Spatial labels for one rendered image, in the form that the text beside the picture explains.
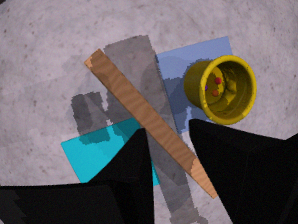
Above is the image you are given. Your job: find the tan wooden bar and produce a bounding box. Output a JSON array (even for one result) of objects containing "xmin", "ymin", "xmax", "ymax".
[{"xmin": 84, "ymin": 49, "xmax": 218, "ymax": 198}]

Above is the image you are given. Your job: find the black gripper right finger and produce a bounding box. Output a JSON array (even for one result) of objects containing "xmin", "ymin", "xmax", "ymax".
[{"xmin": 189, "ymin": 119, "xmax": 298, "ymax": 224}]

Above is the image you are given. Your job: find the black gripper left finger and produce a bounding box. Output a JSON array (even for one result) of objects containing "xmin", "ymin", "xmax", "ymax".
[{"xmin": 0, "ymin": 128, "xmax": 154, "ymax": 224}]

